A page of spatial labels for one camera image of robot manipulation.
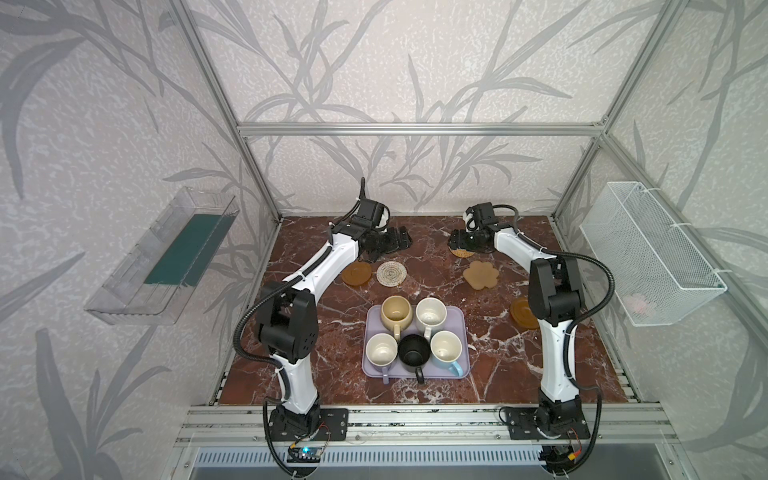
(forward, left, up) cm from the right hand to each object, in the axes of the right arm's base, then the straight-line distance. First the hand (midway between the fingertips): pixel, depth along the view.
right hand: (459, 234), depth 106 cm
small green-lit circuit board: (-64, +42, -7) cm, 77 cm away
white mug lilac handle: (-40, +26, -5) cm, 48 cm away
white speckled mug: (-29, +11, -5) cm, 31 cm away
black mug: (-40, +17, -5) cm, 44 cm away
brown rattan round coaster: (-4, -1, -7) cm, 8 cm away
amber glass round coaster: (-12, +36, -7) cm, 39 cm away
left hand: (-12, +19, +13) cm, 25 cm away
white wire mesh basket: (-35, -33, +29) cm, 56 cm away
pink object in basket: (-35, -38, +14) cm, 54 cm away
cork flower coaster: (-13, -7, -6) cm, 16 cm away
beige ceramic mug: (-28, +22, -4) cm, 36 cm away
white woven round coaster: (-13, +24, -6) cm, 28 cm away
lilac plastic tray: (-31, +3, -6) cm, 31 cm away
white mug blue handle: (-39, +8, -5) cm, 40 cm away
